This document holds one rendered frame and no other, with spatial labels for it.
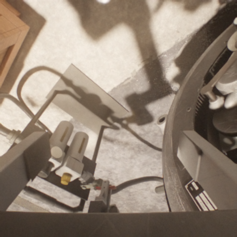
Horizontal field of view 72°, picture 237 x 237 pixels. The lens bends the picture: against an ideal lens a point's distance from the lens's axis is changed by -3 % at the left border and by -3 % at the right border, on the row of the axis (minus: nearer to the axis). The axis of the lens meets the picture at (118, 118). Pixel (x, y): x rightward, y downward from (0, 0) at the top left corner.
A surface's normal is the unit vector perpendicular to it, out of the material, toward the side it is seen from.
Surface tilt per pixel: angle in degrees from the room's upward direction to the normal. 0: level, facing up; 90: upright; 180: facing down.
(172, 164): 90
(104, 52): 0
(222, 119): 90
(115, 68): 0
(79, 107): 0
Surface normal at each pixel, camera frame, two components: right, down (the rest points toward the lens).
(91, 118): -0.11, 0.63
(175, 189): -0.83, -0.47
